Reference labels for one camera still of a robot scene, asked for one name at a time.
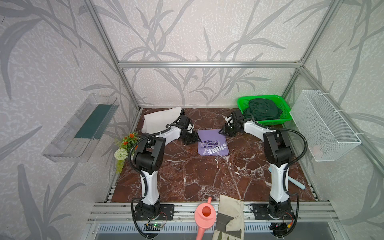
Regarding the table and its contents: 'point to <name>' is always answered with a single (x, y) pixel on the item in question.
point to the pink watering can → (205, 217)
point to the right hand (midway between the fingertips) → (220, 128)
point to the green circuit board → (152, 227)
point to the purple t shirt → (211, 142)
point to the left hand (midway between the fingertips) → (200, 136)
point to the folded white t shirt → (156, 121)
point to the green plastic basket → (243, 104)
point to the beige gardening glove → (230, 224)
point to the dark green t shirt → (263, 109)
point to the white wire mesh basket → (328, 136)
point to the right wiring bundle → (281, 229)
